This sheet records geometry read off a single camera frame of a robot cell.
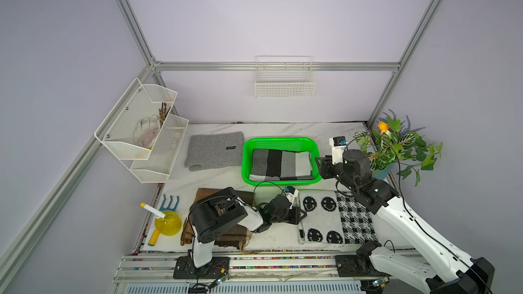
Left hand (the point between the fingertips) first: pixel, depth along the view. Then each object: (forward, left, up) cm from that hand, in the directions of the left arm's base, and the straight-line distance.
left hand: (306, 216), depth 85 cm
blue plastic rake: (+3, +60, -1) cm, 61 cm away
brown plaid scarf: (-9, +27, +4) cm, 28 cm away
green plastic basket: (+36, +9, +5) cm, 38 cm away
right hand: (+13, -4, +22) cm, 26 cm away
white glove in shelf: (+23, +64, +29) cm, 74 cm away
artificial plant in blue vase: (+12, -27, +33) cm, 44 cm away
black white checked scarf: (+24, +16, +3) cm, 29 cm away
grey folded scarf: (+33, +44, +3) cm, 55 cm away
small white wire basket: (+55, +10, +32) cm, 65 cm away
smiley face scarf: (-2, -11, +3) cm, 12 cm away
